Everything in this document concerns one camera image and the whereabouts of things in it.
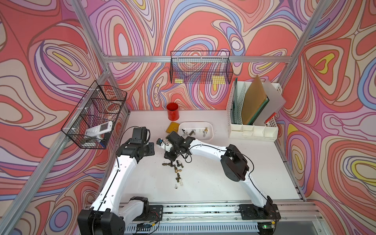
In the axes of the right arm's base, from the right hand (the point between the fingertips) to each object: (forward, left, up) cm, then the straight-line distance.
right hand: (168, 158), depth 90 cm
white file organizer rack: (+20, -48, -1) cm, 52 cm away
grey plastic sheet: (+21, -66, +25) cm, 73 cm away
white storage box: (+23, -23, -3) cm, 32 cm away
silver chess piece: (+20, -25, -2) cm, 32 cm away
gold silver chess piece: (+23, -26, -2) cm, 35 cm away
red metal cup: (+35, -2, +6) cm, 35 cm away
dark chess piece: (+20, -15, -2) cm, 25 cm away
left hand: (0, +8, +13) cm, 16 cm away
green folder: (+21, -58, +15) cm, 64 cm away
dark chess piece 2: (-3, -7, -3) cm, 8 cm away
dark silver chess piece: (-3, -1, -2) cm, 4 cm away
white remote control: (+1, +25, +30) cm, 40 cm away
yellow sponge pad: (+26, -2, -1) cm, 26 cm away
